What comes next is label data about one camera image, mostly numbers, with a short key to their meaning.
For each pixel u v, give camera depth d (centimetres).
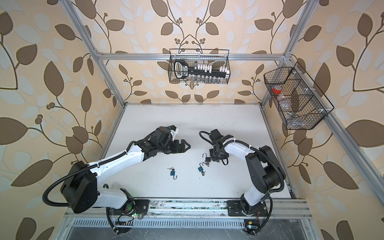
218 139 71
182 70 85
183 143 74
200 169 87
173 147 73
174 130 77
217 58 91
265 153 47
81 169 43
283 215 74
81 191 41
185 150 74
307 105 70
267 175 46
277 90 88
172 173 87
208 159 91
